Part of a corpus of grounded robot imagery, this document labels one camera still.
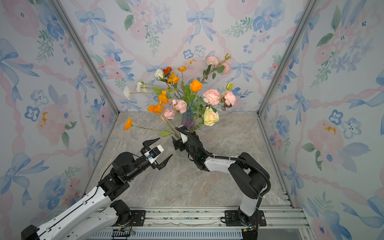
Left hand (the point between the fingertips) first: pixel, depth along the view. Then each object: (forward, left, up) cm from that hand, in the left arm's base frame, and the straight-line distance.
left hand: (163, 144), depth 69 cm
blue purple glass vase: (+32, -10, -19) cm, 39 cm away
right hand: (+15, -6, -10) cm, 19 cm away
